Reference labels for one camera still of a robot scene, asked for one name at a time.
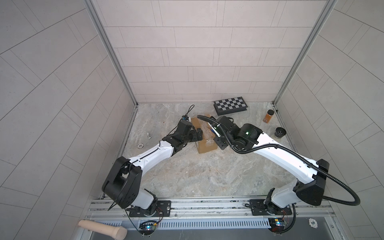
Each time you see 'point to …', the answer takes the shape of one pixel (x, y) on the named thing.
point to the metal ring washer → (140, 144)
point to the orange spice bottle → (268, 116)
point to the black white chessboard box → (229, 106)
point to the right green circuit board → (276, 224)
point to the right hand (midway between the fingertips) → (218, 137)
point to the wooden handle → (118, 232)
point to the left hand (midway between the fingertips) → (199, 130)
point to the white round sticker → (313, 223)
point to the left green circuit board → (149, 226)
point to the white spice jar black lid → (279, 132)
